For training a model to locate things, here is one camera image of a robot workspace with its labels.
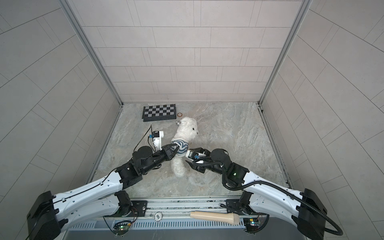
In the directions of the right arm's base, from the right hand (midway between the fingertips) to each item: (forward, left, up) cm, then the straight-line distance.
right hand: (188, 156), depth 70 cm
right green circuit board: (-26, -27, -19) cm, 43 cm away
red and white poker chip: (+41, +7, -15) cm, 44 cm away
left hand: (+3, +1, +4) cm, 6 cm away
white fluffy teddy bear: (+12, +1, +6) cm, 13 cm away
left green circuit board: (-24, +31, -15) cm, 42 cm away
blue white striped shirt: (+4, +2, +3) cm, 5 cm away
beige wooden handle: (-24, -18, -14) cm, 33 cm away
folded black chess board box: (+41, +22, -11) cm, 47 cm away
